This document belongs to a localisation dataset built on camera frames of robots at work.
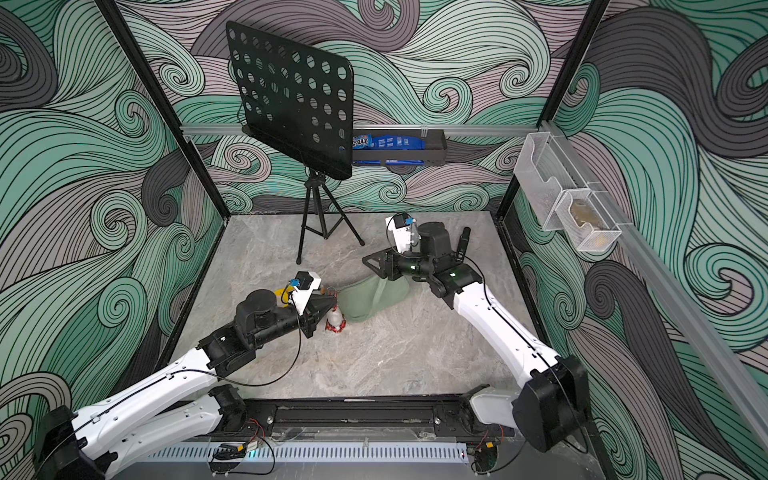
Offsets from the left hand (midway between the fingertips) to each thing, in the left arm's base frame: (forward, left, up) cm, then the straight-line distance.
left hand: (334, 295), depth 71 cm
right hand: (+9, -9, +4) cm, 13 cm away
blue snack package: (+48, -13, +12) cm, 51 cm away
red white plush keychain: (-4, 0, -5) cm, 6 cm away
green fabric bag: (+6, -6, -13) cm, 16 cm away
